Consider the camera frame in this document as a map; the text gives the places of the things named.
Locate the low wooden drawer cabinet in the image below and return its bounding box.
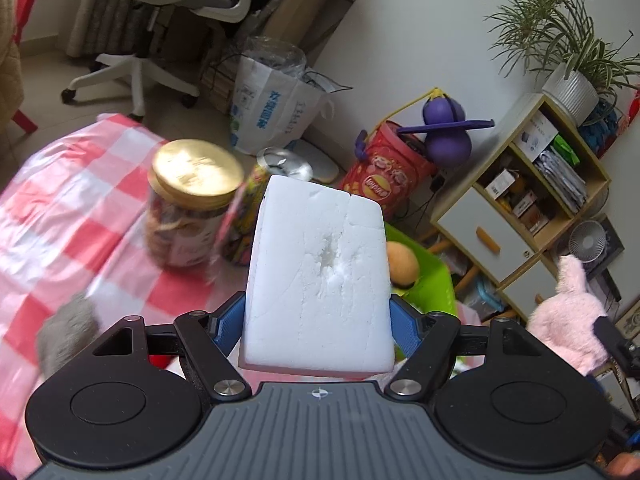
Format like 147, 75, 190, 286
492, 255, 576, 322

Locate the green plastic bin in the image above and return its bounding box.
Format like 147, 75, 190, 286
382, 222, 458, 376

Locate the green bag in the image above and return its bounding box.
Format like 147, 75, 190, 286
552, 135, 581, 166

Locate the purple hopper ball toy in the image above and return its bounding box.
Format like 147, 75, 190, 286
380, 88, 496, 168

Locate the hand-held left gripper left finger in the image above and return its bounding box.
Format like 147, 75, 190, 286
90, 291, 252, 404

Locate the pink plush bunny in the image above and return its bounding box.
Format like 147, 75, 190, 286
525, 255, 621, 376

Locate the red printed bucket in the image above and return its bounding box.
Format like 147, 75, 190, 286
340, 120, 438, 221

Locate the white foam block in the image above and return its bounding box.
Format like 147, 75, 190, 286
239, 174, 396, 375

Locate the white paper shopping bag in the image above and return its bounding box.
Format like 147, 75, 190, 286
230, 36, 336, 156

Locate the beige quilted cushion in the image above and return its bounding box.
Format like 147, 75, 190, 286
0, 0, 26, 126

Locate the blue woven basket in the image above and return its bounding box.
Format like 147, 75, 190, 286
580, 100, 621, 158

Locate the black yellow drink can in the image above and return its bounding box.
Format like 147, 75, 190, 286
220, 147, 313, 266

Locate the grey plush toy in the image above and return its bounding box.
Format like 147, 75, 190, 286
36, 292, 101, 381

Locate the red plastic chair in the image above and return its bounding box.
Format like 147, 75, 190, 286
10, 0, 43, 133

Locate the beige curtain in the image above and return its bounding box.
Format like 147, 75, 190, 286
65, 0, 151, 58

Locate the small white box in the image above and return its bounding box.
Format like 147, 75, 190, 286
485, 167, 521, 201

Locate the white product box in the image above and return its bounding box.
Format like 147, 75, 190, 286
515, 110, 560, 153

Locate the black picture frame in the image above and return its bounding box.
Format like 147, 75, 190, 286
597, 215, 626, 271

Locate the small white fan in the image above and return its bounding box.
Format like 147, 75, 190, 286
567, 220, 608, 263

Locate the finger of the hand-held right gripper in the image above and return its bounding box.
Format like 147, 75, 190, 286
592, 316, 640, 378

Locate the wooden desk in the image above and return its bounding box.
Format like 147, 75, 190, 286
260, 0, 381, 46

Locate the pink white checked tablecloth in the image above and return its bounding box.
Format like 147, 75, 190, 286
0, 112, 481, 478

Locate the tall wooden shelf cabinet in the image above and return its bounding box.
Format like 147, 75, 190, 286
431, 92, 613, 311

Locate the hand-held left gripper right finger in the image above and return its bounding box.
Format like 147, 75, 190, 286
384, 292, 548, 404

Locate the blue lid storage box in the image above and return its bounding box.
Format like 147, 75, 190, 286
462, 275, 506, 321

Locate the white floor scale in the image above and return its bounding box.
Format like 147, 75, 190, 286
280, 139, 341, 183

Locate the stack of papers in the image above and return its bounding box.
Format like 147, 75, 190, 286
532, 147, 588, 213

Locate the hamburger plush toy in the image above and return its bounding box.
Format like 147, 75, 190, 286
386, 241, 420, 288

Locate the gold lid snack jar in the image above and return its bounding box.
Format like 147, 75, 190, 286
144, 138, 246, 268

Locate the potted green plant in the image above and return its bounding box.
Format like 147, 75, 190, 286
485, 0, 640, 128

